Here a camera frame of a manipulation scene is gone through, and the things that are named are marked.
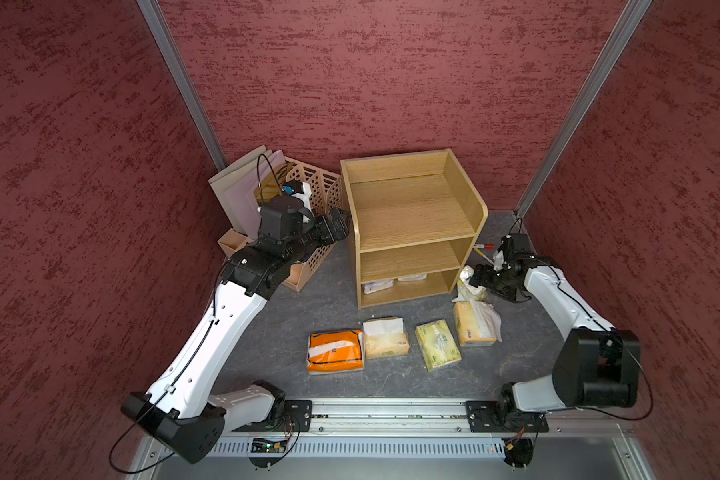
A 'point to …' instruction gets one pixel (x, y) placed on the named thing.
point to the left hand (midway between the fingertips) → (335, 226)
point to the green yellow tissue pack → (438, 345)
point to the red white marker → (486, 246)
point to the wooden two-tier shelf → (414, 217)
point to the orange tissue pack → (334, 351)
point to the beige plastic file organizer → (326, 194)
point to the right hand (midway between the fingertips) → (480, 289)
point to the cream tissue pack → (385, 337)
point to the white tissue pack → (375, 286)
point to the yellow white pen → (485, 255)
